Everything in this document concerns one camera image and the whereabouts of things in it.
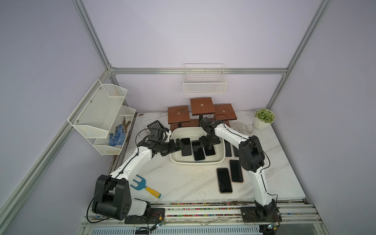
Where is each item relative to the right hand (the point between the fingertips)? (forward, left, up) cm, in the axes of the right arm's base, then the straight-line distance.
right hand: (209, 145), depth 99 cm
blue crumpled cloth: (-2, +58, +13) cm, 59 cm away
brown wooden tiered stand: (+14, +8, +22) cm, 27 cm away
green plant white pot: (+13, -37, +12) cm, 41 cm away
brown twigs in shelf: (+10, +56, +13) cm, 58 cm away
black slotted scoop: (+20, +40, +1) cm, 44 cm away
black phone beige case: (-4, 0, 0) cm, 4 cm away
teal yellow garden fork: (-26, +42, -2) cm, 49 cm away
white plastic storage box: (+10, +11, +1) cm, 14 cm away
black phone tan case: (-24, -6, -1) cm, 25 cm away
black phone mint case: (-3, +8, -1) cm, 9 cm away
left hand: (-9, +20, +11) cm, 25 cm away
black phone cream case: (-1, +16, -2) cm, 16 cm away
